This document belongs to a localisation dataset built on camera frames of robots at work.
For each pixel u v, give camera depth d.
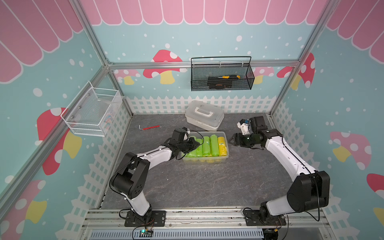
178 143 0.73
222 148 0.91
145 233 0.73
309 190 0.42
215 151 0.90
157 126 1.14
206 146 0.92
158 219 0.74
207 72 0.94
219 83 0.87
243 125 0.78
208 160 0.92
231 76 0.92
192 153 0.86
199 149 0.90
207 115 1.03
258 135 0.61
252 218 0.74
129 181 0.47
